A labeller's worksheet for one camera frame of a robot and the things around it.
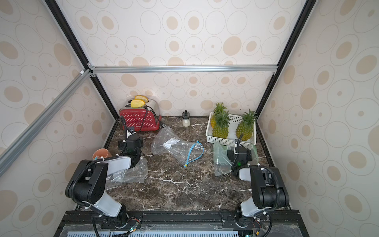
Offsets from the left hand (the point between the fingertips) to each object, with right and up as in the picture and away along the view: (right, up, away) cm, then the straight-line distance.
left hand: (132, 135), depth 92 cm
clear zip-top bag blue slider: (+3, -23, -1) cm, 24 cm away
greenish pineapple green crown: (+72, +6, +3) cm, 72 cm away
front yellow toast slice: (-1, +22, +10) cm, 24 cm away
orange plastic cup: (-19, -10, -2) cm, 22 cm away
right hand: (+68, -9, +2) cm, 68 cm away
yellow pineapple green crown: (+56, +19, +8) cm, 59 cm away
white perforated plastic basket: (+62, -4, +6) cm, 62 cm away
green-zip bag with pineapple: (+57, -19, +2) cm, 60 cm away
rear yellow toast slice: (0, +27, +14) cm, 31 cm away
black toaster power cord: (+14, +7, +21) cm, 26 cm away
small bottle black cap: (+32, +14, +16) cm, 39 cm away
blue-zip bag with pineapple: (+20, -4, 0) cm, 20 cm away
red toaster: (+1, +11, +11) cm, 16 cm away
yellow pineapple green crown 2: (+56, +3, +4) cm, 56 cm away
